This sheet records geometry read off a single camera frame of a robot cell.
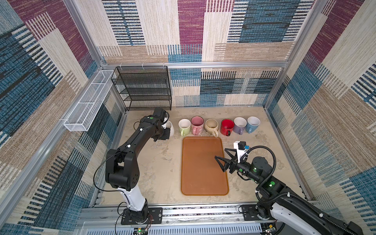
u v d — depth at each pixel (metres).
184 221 0.73
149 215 0.73
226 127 1.05
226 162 0.64
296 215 0.52
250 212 0.73
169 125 0.89
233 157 0.65
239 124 1.05
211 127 1.04
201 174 0.86
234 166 0.64
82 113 0.72
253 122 1.02
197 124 0.97
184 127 0.97
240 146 0.63
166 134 0.81
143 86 1.08
